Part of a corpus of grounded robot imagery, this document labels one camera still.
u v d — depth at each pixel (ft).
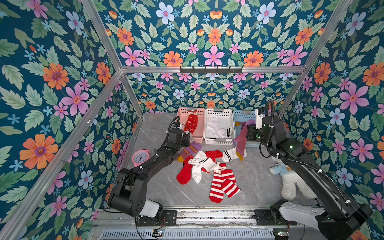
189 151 3.20
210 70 3.02
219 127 3.64
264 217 2.40
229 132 3.51
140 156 3.07
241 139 2.64
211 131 3.54
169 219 2.41
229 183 2.75
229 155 3.15
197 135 3.53
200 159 2.99
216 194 2.65
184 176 2.88
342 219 1.22
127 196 1.40
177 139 2.35
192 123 3.66
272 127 1.59
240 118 3.77
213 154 3.13
